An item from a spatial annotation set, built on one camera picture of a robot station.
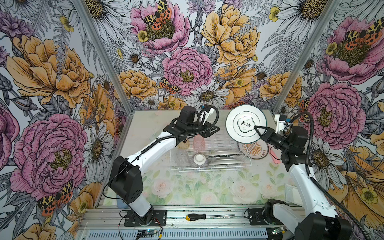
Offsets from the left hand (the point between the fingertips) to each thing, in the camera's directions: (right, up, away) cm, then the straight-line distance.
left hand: (216, 132), depth 76 cm
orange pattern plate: (+28, -13, +21) cm, 37 cm away
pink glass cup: (-8, -9, +25) cm, 27 cm away
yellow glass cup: (-17, -9, +18) cm, 27 cm away
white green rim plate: (+13, +5, +1) cm, 14 cm away
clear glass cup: (-18, -15, +8) cm, 25 cm away
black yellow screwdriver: (-9, -40, -3) cm, 42 cm away
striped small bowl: (-8, -17, +11) cm, 21 cm away
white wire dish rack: (+8, -8, +22) cm, 25 cm away
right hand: (+19, +1, -1) cm, 19 cm away
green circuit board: (-32, -46, -6) cm, 57 cm away
